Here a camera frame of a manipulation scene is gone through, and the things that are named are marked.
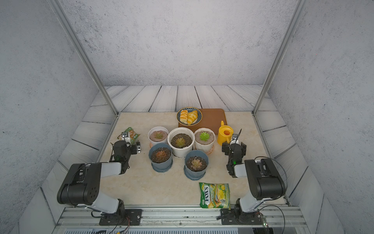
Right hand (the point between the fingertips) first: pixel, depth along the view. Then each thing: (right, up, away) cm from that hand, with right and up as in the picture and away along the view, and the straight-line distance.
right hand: (235, 141), depth 93 cm
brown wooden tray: (-12, +15, +25) cm, 31 cm away
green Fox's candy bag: (-16, -27, -15) cm, 35 cm away
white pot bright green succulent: (-20, +2, -2) cm, 20 cm away
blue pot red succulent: (-46, -8, -8) cm, 47 cm away
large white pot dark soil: (-34, +1, -2) cm, 34 cm away
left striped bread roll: (-34, +17, +19) cm, 42 cm away
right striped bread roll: (-28, +16, +18) cm, 37 cm away
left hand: (-66, 0, +1) cm, 66 cm away
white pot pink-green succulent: (-49, +4, 0) cm, 49 cm away
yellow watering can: (-7, +4, 0) cm, 8 cm away
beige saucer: (-15, -7, +4) cm, 17 cm away
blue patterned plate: (-29, +23, +29) cm, 47 cm away
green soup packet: (-72, +3, +16) cm, 74 cm away
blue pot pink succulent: (-25, -11, -10) cm, 29 cm away
